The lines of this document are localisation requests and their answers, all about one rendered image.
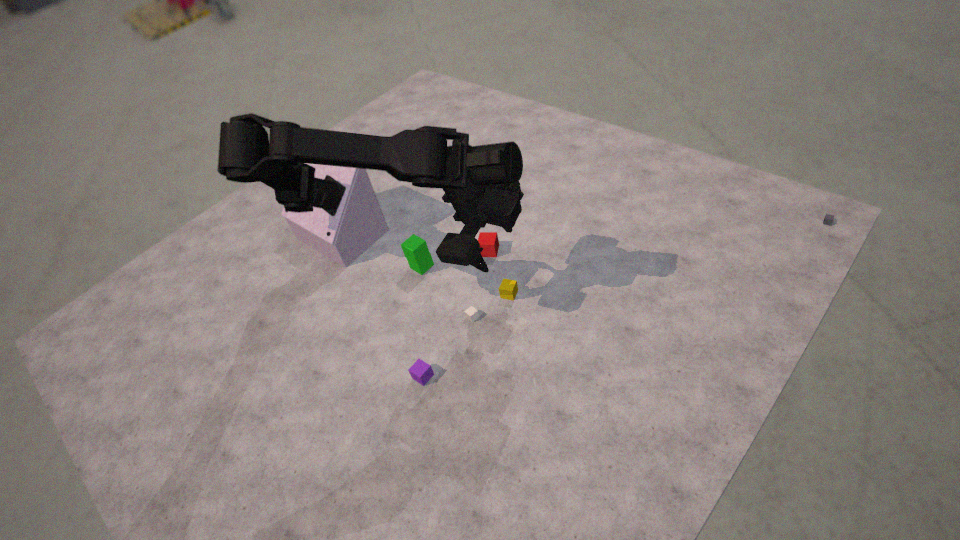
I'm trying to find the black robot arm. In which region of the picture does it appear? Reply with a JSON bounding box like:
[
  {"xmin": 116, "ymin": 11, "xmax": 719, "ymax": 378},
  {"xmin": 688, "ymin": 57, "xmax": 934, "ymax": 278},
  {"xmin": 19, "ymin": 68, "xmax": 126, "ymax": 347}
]
[{"xmin": 218, "ymin": 114, "xmax": 524, "ymax": 229}]

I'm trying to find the green block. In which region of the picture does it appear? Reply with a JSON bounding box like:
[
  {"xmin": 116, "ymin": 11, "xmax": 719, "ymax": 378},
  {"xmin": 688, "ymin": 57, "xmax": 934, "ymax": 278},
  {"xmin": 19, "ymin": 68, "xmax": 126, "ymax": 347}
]
[
  {"xmin": 401, "ymin": 234, "xmax": 429, "ymax": 264},
  {"xmin": 407, "ymin": 252, "xmax": 434, "ymax": 275}
]

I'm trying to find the purple cube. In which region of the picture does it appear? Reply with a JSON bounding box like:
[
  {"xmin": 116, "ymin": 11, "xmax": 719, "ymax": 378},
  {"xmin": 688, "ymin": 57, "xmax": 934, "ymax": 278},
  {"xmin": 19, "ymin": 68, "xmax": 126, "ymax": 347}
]
[{"xmin": 408, "ymin": 359, "xmax": 434, "ymax": 386}]

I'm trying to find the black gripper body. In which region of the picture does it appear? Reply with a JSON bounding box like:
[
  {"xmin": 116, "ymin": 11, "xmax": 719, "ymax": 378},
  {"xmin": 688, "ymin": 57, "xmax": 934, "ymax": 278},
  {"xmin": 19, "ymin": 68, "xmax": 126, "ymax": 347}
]
[{"xmin": 436, "ymin": 184, "xmax": 486, "ymax": 266}]

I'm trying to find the red block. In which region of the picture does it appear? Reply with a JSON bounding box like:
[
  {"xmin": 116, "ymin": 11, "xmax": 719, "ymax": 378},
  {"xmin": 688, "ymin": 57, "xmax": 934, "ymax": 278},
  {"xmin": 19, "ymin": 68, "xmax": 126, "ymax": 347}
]
[{"xmin": 478, "ymin": 232, "xmax": 499, "ymax": 257}]

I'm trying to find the yellow block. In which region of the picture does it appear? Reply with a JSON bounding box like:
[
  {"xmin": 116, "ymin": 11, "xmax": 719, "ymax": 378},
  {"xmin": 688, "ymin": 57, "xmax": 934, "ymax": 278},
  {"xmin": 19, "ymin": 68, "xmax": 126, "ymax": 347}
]
[{"xmin": 499, "ymin": 279, "xmax": 518, "ymax": 300}]

